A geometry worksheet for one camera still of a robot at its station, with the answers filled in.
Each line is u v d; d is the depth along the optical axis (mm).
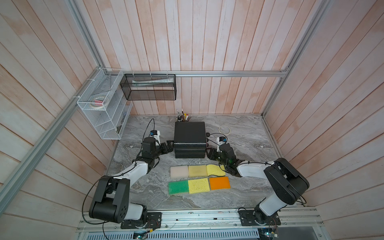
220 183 866
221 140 828
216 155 820
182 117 955
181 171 883
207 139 934
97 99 755
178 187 835
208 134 880
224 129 1114
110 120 770
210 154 858
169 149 812
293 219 747
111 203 425
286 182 458
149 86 1064
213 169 882
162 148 798
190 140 798
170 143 812
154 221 729
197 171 893
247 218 734
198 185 837
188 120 1034
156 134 811
